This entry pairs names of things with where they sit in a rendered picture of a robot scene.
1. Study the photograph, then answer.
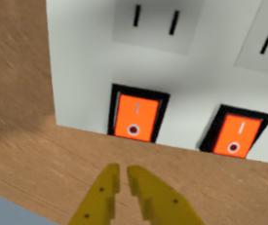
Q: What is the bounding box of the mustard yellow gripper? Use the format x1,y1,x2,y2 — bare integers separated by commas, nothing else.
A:
67,163,206,225

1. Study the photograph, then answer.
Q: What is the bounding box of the white power strip body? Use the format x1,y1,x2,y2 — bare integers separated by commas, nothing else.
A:
47,0,268,162

